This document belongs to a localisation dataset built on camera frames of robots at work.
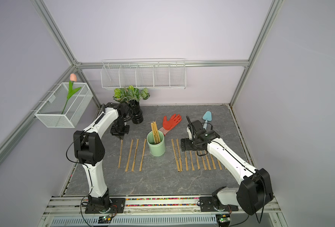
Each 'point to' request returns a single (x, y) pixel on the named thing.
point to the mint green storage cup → (156, 150)
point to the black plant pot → (135, 111)
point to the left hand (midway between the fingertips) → (122, 138)
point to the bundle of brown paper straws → (156, 135)
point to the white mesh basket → (49, 112)
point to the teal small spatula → (207, 117)
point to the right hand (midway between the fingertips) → (187, 144)
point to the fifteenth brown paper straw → (120, 155)
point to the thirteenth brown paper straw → (136, 151)
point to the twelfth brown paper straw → (140, 166)
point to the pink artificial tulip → (71, 90)
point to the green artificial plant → (126, 94)
